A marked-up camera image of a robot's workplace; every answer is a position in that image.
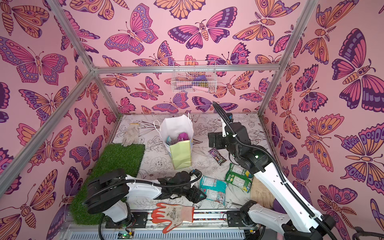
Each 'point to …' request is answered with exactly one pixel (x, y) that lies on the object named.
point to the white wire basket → (194, 76)
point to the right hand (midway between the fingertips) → (218, 132)
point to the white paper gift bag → (177, 134)
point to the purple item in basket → (200, 78)
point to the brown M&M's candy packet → (217, 155)
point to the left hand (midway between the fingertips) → (203, 195)
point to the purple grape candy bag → (183, 136)
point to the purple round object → (277, 207)
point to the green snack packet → (238, 175)
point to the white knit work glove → (131, 135)
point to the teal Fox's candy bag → (169, 141)
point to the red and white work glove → (174, 214)
